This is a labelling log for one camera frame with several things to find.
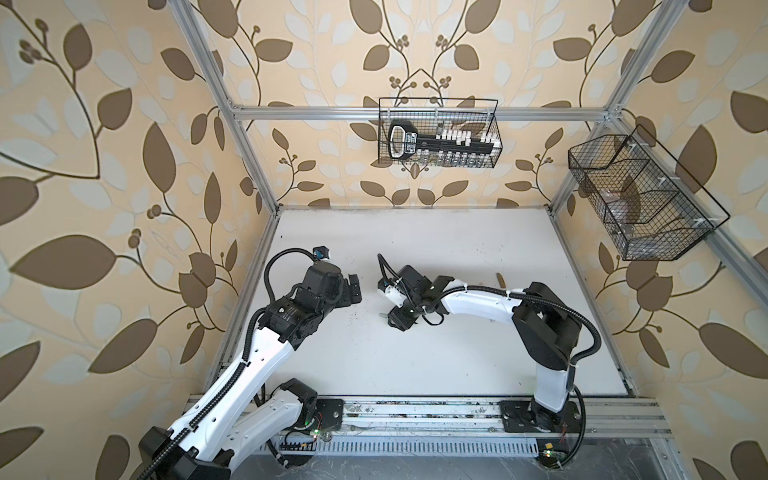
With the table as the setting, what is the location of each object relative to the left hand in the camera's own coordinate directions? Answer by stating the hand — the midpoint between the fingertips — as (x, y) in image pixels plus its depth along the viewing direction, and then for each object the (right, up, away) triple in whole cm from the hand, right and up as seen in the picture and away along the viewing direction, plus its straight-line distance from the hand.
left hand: (345, 281), depth 76 cm
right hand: (+13, -13, +13) cm, 22 cm away
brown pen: (+49, -3, +24) cm, 54 cm away
